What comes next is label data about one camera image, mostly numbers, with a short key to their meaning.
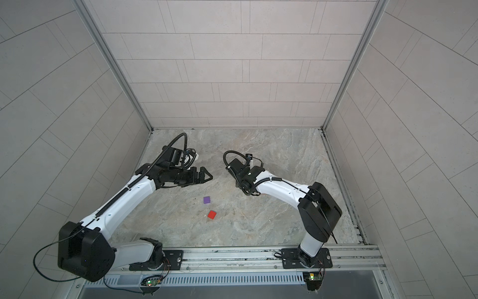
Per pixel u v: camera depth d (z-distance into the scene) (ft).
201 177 2.26
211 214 2.72
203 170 2.31
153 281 2.10
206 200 2.87
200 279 2.23
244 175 2.05
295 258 2.33
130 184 1.63
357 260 2.39
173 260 2.32
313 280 2.23
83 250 1.25
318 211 1.44
